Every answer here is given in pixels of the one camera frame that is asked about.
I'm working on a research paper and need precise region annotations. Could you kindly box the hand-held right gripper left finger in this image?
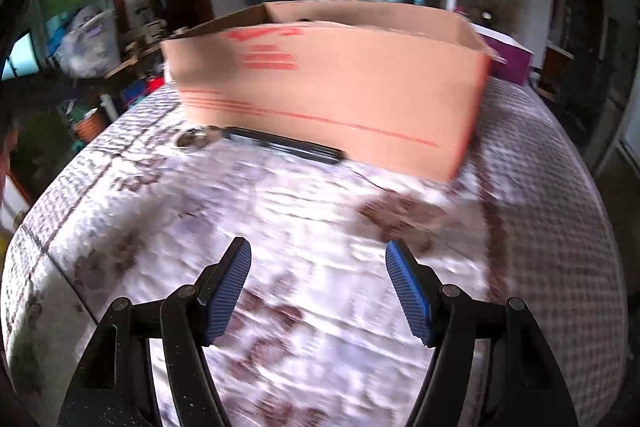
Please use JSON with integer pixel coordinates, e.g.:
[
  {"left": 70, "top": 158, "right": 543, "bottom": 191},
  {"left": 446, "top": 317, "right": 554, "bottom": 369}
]
[{"left": 57, "top": 237, "right": 253, "bottom": 427}]

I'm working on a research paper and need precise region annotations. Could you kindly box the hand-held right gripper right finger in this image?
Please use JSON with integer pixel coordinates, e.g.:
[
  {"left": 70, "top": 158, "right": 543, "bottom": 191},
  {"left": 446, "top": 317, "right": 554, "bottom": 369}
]
[{"left": 385, "top": 239, "right": 581, "bottom": 427}]

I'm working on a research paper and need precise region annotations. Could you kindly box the cardboard box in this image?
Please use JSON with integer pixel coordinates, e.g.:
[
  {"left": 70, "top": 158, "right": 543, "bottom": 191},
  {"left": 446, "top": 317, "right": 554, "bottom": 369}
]
[{"left": 160, "top": 0, "right": 506, "bottom": 184}]

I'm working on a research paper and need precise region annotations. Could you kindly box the black rod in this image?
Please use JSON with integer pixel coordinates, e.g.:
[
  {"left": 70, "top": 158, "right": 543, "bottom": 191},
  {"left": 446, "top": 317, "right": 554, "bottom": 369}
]
[{"left": 222, "top": 126, "right": 347, "bottom": 165}]

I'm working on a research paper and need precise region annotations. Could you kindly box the wooden shelf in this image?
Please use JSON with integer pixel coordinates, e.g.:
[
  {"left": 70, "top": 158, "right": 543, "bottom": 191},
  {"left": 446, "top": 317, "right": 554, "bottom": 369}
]
[{"left": 102, "top": 22, "right": 168, "bottom": 82}]

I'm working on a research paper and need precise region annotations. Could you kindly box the pink and white carton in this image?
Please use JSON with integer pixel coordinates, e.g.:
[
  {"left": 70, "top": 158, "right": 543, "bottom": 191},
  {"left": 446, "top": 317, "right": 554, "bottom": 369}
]
[{"left": 472, "top": 24, "right": 535, "bottom": 86}]

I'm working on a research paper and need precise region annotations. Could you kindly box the white plastic bag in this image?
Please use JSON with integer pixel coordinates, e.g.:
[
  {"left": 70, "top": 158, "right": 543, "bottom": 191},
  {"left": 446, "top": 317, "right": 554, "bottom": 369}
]
[{"left": 52, "top": 4, "right": 118, "bottom": 80}]

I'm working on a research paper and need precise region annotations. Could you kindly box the dark brown side door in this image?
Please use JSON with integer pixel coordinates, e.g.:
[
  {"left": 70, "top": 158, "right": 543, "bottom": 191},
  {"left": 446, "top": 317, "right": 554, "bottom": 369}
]
[{"left": 552, "top": 0, "right": 606, "bottom": 58}]

